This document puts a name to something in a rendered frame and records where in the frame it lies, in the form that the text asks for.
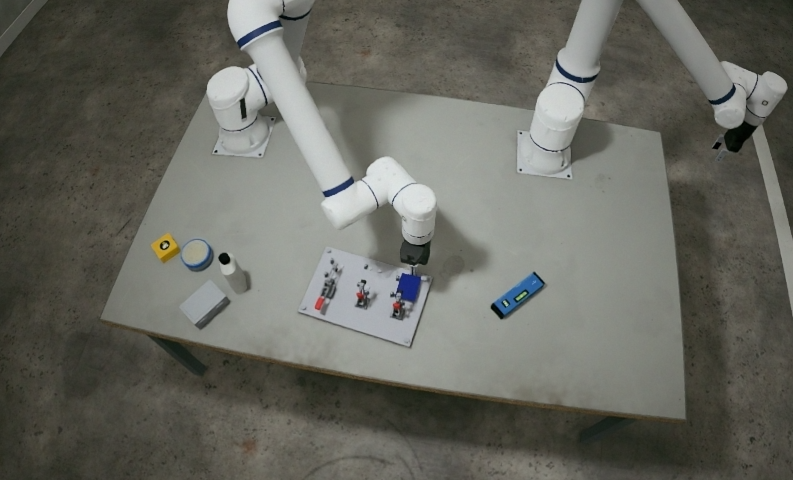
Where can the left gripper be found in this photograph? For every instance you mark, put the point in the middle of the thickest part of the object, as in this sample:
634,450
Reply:
734,138

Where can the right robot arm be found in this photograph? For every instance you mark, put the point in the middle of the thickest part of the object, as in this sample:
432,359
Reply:
235,99

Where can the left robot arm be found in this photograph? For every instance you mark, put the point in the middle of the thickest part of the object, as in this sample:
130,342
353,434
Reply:
560,105

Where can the white bottle with black cap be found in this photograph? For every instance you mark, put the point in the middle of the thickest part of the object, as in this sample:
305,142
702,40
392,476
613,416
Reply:
232,272

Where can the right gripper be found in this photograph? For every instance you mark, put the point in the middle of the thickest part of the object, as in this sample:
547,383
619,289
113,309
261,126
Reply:
414,250

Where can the blue spirit level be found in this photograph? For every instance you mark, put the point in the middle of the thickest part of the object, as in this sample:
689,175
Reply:
517,295

